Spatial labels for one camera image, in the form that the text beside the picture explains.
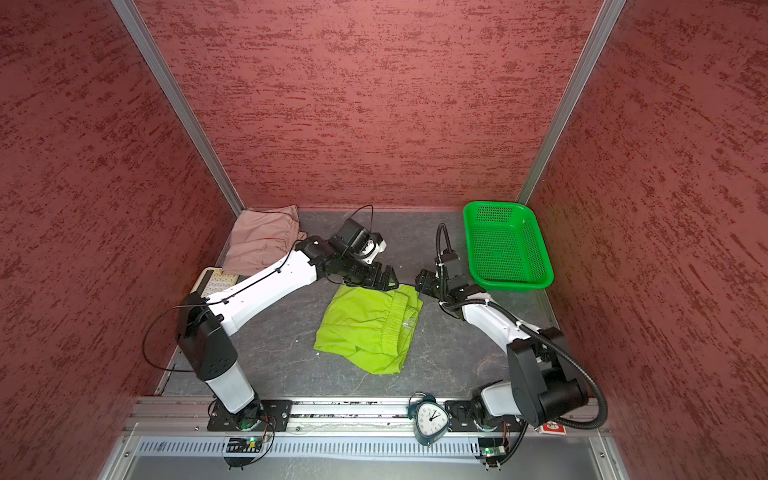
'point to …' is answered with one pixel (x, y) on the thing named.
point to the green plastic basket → (507, 251)
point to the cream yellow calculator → (213, 280)
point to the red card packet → (553, 428)
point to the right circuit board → (492, 446)
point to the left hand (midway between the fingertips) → (382, 288)
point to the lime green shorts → (373, 328)
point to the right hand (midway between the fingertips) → (421, 286)
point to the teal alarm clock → (432, 420)
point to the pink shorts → (261, 237)
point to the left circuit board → (244, 445)
